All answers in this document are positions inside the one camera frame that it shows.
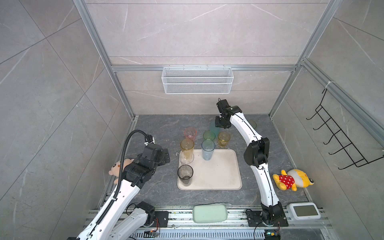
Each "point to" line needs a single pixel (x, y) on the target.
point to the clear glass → (183, 161)
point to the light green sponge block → (210, 212)
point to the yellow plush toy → (293, 178)
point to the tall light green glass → (253, 124)
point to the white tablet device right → (302, 211)
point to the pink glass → (190, 133)
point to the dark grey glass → (185, 172)
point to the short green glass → (209, 135)
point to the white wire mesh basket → (197, 80)
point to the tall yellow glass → (187, 145)
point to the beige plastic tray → (206, 169)
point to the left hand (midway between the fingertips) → (159, 151)
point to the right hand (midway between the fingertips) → (220, 124)
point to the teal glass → (216, 130)
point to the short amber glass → (223, 138)
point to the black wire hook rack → (359, 160)
